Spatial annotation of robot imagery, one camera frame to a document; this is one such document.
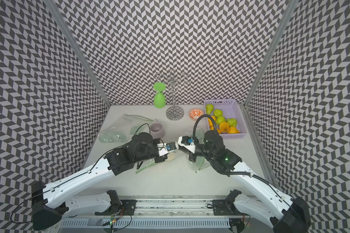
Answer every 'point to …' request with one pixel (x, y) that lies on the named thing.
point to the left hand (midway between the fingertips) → (171, 146)
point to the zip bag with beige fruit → (148, 163)
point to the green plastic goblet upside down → (159, 99)
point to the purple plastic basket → (231, 109)
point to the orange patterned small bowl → (194, 113)
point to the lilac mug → (157, 129)
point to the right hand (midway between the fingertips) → (178, 148)
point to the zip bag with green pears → (123, 128)
